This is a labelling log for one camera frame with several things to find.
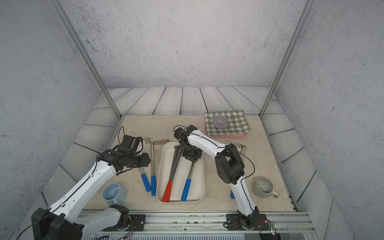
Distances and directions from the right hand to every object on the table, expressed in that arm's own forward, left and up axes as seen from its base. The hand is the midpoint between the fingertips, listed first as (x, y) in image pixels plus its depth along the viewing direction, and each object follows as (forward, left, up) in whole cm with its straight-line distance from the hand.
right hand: (192, 160), depth 87 cm
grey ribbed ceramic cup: (-13, -40, -7) cm, 42 cm away
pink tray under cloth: (+24, -35, -8) cm, 43 cm away
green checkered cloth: (+36, -33, -7) cm, 49 cm away
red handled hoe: (+8, +9, -4) cm, 13 cm away
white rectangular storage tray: (+6, +17, -2) cm, 18 cm away
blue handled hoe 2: (+15, -31, -5) cm, 35 cm away
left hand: (-4, +21, +8) cm, 23 cm away
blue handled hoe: (-13, +1, 0) cm, 13 cm away
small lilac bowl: (+34, -20, -4) cm, 40 cm away
